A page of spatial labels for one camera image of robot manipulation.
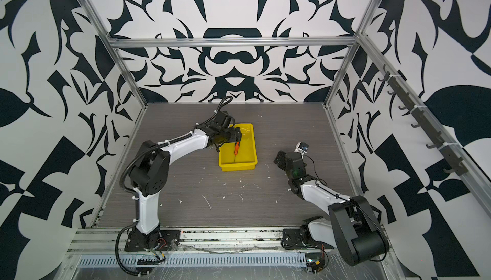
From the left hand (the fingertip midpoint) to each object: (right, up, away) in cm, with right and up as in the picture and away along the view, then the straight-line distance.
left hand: (238, 131), depth 94 cm
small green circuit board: (+29, -49, -23) cm, 61 cm away
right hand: (+23, -10, -4) cm, 25 cm away
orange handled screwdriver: (-1, -10, +5) cm, 11 cm away
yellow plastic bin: (+4, -13, +2) cm, 14 cm away
